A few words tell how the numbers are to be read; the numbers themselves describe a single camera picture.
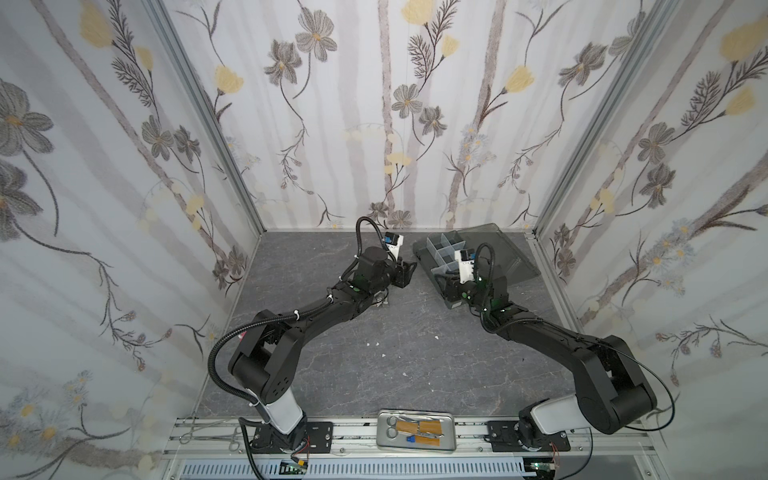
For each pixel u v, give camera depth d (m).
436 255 1.08
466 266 0.77
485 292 0.67
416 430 0.75
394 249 0.76
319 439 0.74
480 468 0.70
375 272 0.66
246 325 0.45
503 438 0.73
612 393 0.44
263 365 0.46
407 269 0.78
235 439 0.75
